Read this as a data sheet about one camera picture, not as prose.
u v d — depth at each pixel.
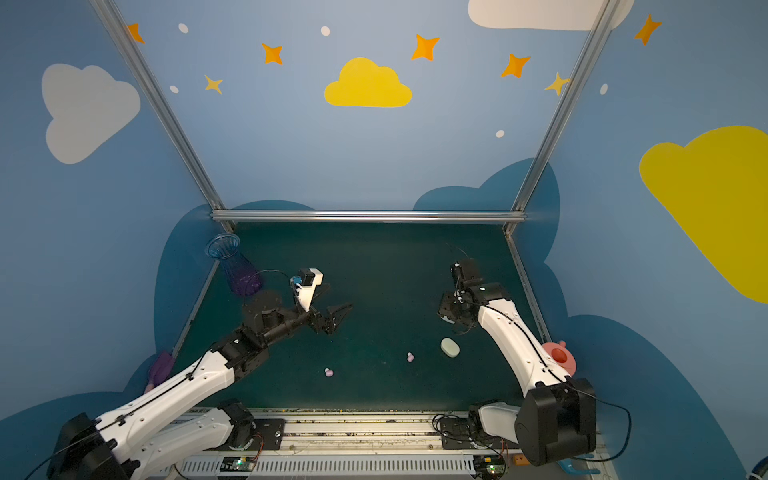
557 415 0.40
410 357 0.87
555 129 0.91
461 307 0.61
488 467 0.71
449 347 0.88
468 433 0.74
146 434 0.43
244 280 1.02
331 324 0.66
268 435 0.75
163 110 0.85
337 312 0.65
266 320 0.56
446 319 0.77
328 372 0.84
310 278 0.63
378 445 0.73
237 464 0.70
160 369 0.88
